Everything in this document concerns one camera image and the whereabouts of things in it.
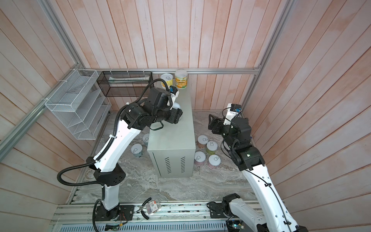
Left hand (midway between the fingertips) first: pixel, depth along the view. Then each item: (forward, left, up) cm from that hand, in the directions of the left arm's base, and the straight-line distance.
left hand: (174, 113), depth 67 cm
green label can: (+1, -23, -33) cm, 40 cm away
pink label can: (-9, -23, -32) cm, 41 cm away
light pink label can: (-8, -14, -31) cm, 35 cm away
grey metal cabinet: (-17, 0, -3) cm, 17 cm away
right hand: (-2, -19, 0) cm, 19 cm away
